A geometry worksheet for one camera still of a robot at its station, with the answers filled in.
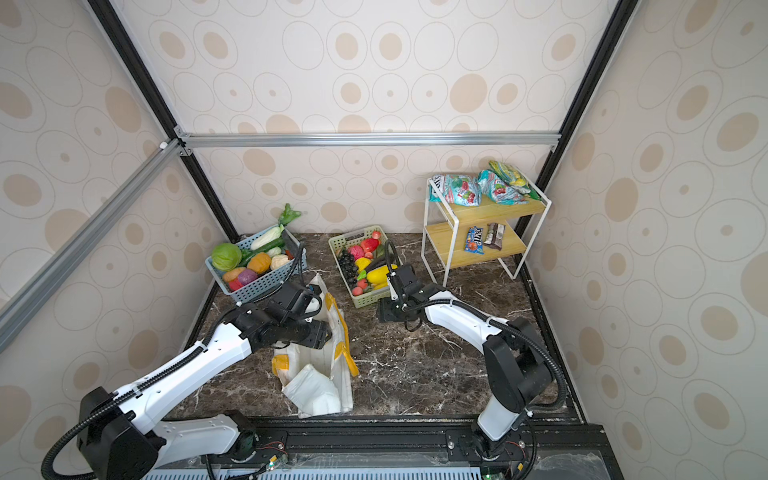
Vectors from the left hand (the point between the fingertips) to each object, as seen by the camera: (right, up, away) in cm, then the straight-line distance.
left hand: (328, 330), depth 78 cm
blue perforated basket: (-32, +7, +19) cm, 38 cm away
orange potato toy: (-28, +17, +22) cm, 40 cm away
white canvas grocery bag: (-1, -11, -6) cm, 13 cm away
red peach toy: (+5, +8, +21) cm, 23 cm away
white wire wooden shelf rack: (+33, +25, +2) cm, 42 cm away
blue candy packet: (+43, +25, +17) cm, 52 cm away
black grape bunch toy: (+2, +16, +23) cm, 28 cm away
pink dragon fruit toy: (+4, +22, +29) cm, 37 cm away
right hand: (+15, +3, +11) cm, 19 cm away
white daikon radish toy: (-27, +28, +32) cm, 50 cm away
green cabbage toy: (-38, +20, +20) cm, 47 cm away
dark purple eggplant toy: (+7, +13, +22) cm, 27 cm away
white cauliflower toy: (-23, +18, +25) cm, 39 cm away
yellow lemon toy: (+6, +17, +26) cm, 32 cm away
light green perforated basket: (+10, +26, +35) cm, 45 cm away
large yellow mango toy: (+12, +13, +20) cm, 27 cm away
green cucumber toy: (-35, +19, +26) cm, 47 cm away
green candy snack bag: (+36, +38, +5) cm, 52 cm away
